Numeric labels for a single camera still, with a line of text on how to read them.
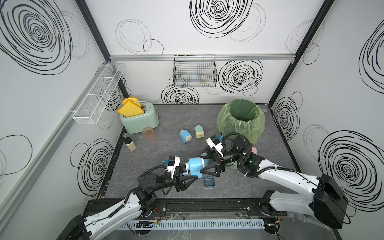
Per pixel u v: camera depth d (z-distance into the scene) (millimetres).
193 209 754
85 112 707
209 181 826
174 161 597
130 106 896
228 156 599
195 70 963
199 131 970
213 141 570
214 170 570
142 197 598
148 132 986
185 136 937
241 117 937
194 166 612
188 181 626
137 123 963
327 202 402
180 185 601
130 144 889
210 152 666
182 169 661
